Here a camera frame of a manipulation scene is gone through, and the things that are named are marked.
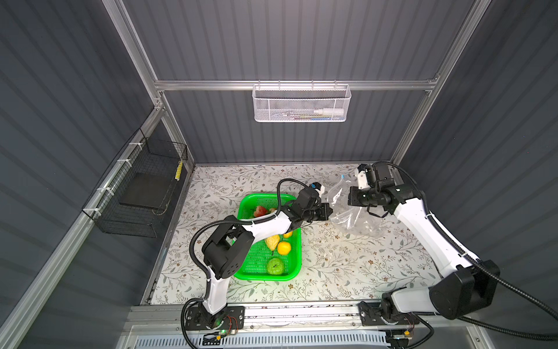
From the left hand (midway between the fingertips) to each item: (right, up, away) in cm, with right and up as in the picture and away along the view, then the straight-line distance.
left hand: (334, 209), depth 86 cm
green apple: (-24, -20, -7) cm, 32 cm away
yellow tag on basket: (-61, +15, -3) cm, 63 cm away
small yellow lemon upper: (-19, -11, +3) cm, 22 cm away
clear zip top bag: (+7, -4, -5) cm, 9 cm away
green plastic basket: (-23, -19, 0) cm, 30 cm away
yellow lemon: (-20, -15, -1) cm, 25 cm away
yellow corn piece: (-25, -13, 0) cm, 28 cm away
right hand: (+5, +5, -5) cm, 9 cm away
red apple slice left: (-31, -2, +10) cm, 33 cm away
